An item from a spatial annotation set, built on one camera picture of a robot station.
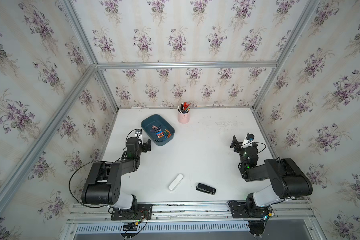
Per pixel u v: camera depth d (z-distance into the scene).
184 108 1.07
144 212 0.72
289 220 0.73
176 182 0.80
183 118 1.05
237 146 0.81
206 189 0.79
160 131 1.04
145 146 0.83
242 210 0.73
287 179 0.46
